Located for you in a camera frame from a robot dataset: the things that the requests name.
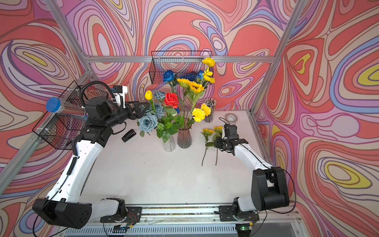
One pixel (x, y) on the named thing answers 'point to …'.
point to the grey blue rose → (148, 122)
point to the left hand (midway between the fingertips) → (145, 103)
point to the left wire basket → (61, 131)
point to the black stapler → (129, 135)
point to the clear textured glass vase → (170, 144)
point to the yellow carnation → (199, 114)
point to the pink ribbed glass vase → (184, 138)
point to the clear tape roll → (232, 118)
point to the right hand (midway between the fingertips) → (218, 145)
